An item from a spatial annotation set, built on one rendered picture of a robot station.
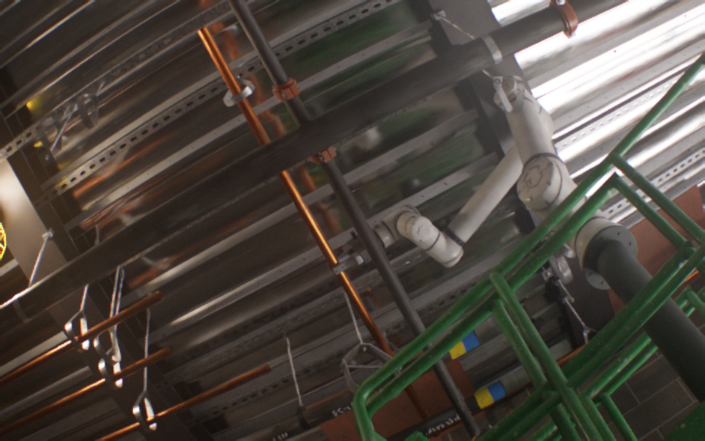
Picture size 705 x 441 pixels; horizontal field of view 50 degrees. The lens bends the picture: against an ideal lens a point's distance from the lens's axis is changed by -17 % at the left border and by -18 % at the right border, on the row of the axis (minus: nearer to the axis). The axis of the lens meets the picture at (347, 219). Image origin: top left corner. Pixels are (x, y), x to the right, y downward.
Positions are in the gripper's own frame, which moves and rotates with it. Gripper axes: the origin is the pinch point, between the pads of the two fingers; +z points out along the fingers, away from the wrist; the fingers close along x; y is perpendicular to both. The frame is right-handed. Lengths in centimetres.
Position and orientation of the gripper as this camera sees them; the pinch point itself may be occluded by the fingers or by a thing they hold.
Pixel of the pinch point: (336, 266)
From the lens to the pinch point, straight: 315.5
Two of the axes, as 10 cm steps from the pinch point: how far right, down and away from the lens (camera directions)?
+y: -4.4, -8.0, -4.1
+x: 3.8, 2.5, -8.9
